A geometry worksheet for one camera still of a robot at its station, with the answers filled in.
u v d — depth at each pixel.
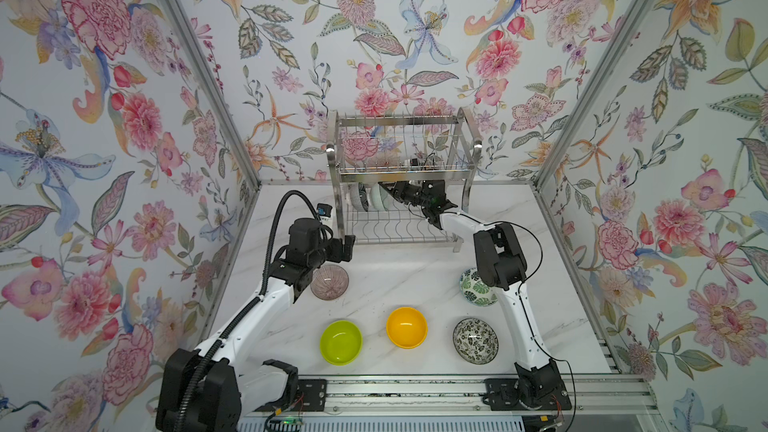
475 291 0.91
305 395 0.73
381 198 1.01
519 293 0.65
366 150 1.14
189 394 0.37
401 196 0.93
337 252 0.74
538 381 0.64
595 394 0.75
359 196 1.01
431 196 0.86
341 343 0.81
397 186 0.93
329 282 0.93
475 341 0.82
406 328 0.83
